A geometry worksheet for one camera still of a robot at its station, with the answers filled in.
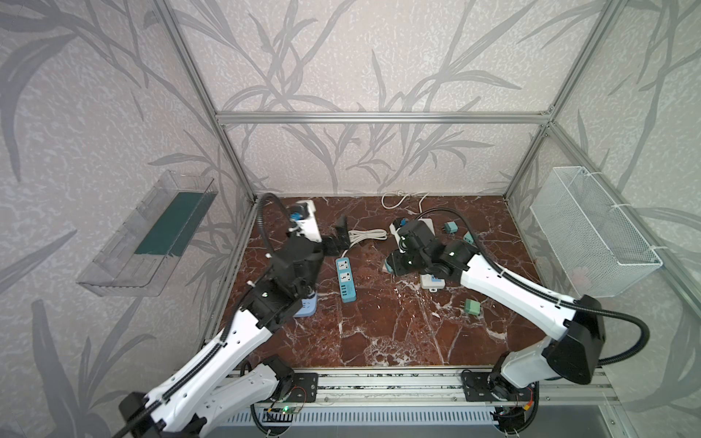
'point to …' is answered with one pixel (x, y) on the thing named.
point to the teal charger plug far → (451, 227)
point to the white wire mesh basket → (601, 250)
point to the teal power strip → (346, 279)
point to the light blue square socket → (308, 307)
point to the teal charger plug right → (467, 237)
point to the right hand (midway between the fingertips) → (391, 251)
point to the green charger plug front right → (473, 307)
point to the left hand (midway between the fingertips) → (339, 213)
